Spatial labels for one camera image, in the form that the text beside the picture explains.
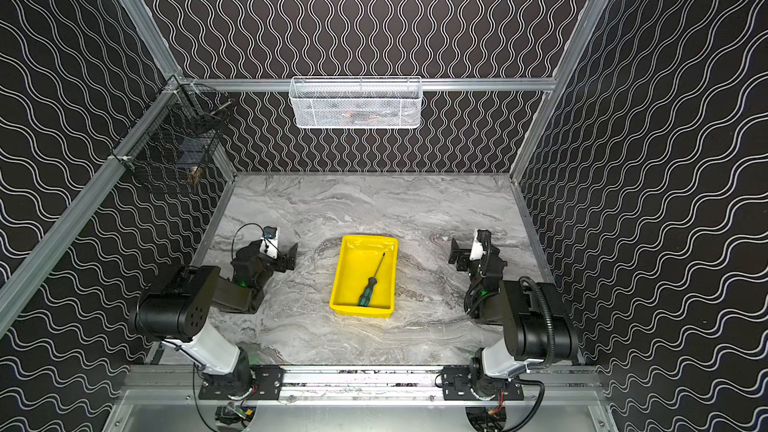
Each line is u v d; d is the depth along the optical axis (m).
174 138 0.93
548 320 0.42
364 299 0.86
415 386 0.75
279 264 0.86
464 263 0.83
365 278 0.91
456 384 0.74
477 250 0.80
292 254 0.89
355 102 0.61
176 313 0.47
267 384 0.75
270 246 0.81
